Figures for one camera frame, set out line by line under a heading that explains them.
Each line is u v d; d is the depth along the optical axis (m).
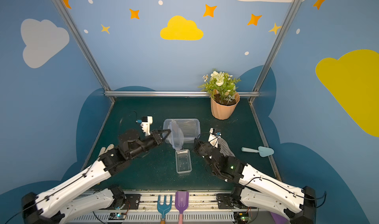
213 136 0.62
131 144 0.51
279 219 0.70
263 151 0.93
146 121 0.63
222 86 0.91
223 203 0.75
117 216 0.71
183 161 0.88
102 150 0.92
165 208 0.72
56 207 0.41
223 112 1.01
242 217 0.71
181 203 0.74
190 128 0.94
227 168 0.51
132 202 0.75
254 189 0.49
